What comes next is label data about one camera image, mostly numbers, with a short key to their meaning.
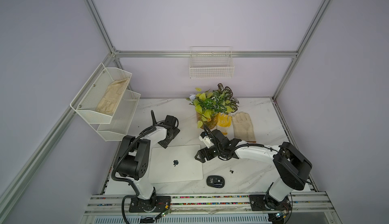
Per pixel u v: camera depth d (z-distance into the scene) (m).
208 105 0.84
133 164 0.47
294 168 0.45
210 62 0.95
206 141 0.80
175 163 0.86
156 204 0.73
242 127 1.03
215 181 0.78
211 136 0.67
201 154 0.75
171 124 0.78
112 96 0.80
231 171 0.84
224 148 0.67
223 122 1.05
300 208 0.73
